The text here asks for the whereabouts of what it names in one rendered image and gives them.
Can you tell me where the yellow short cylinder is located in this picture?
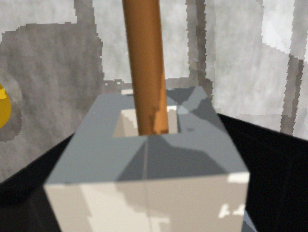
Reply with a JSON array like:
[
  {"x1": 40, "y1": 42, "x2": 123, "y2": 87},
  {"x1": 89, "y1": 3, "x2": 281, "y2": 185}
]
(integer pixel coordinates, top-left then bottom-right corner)
[{"x1": 0, "y1": 84, "x2": 11, "y2": 128}]

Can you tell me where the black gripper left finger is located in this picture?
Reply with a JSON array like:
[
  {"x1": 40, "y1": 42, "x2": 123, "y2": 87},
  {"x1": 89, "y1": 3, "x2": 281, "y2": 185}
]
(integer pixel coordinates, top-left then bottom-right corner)
[{"x1": 0, "y1": 133, "x2": 75, "y2": 232}]

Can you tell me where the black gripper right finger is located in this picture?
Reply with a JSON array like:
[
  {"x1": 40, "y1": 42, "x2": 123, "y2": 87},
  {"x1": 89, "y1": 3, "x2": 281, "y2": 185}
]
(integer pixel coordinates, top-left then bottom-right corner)
[{"x1": 217, "y1": 113, "x2": 308, "y2": 232}]

